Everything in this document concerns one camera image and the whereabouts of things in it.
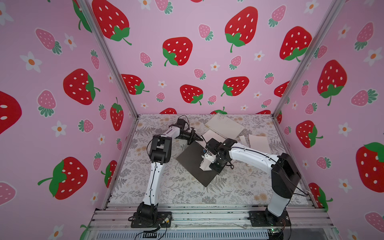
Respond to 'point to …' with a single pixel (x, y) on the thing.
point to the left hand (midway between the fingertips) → (203, 140)
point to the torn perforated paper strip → (243, 141)
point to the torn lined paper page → (260, 143)
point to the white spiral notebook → (225, 126)
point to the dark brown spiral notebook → (191, 158)
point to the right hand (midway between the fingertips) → (222, 165)
